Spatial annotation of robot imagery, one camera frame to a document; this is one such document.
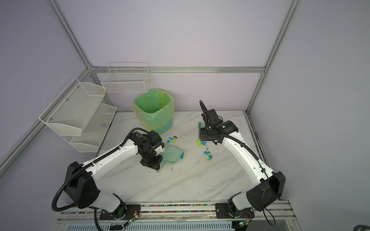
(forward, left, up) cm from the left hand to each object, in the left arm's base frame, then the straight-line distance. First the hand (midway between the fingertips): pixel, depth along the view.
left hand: (156, 169), depth 76 cm
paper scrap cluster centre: (+14, -13, -11) cm, 22 cm away
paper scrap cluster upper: (+25, -26, -12) cm, 38 cm away
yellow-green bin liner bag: (+49, +10, -1) cm, 50 cm away
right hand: (+16, -25, +11) cm, 32 cm away
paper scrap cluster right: (+14, -31, -11) cm, 36 cm away
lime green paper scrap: (+26, -6, -11) cm, 29 cm away
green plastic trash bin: (+29, 0, -1) cm, 29 cm away
